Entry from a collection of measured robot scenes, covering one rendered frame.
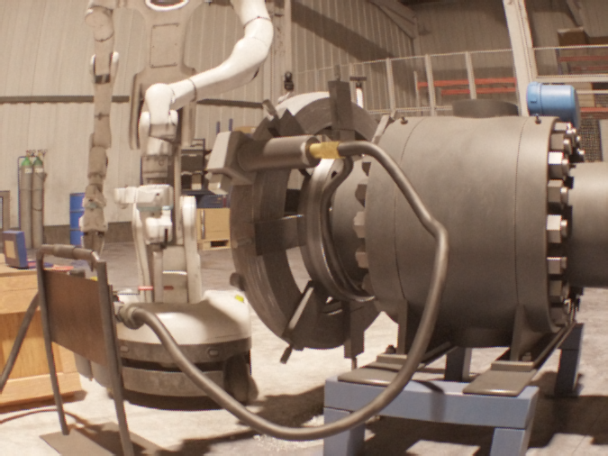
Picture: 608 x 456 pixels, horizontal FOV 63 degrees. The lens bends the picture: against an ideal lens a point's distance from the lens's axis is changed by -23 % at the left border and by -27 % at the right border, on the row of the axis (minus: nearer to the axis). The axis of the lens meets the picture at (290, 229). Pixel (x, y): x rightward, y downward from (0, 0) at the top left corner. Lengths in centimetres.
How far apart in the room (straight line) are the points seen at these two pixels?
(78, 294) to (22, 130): 878
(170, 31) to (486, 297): 111
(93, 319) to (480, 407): 88
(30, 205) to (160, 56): 780
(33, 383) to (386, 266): 115
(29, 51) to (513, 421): 985
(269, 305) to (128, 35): 993
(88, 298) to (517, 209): 96
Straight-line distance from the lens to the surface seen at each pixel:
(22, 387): 188
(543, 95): 176
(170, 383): 189
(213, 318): 188
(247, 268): 160
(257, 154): 148
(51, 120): 1031
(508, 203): 131
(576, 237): 139
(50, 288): 154
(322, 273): 169
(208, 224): 873
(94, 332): 135
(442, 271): 112
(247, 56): 145
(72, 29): 1077
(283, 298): 165
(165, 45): 174
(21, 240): 184
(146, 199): 129
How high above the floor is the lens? 66
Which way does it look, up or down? 3 degrees down
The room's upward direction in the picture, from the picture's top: 1 degrees counter-clockwise
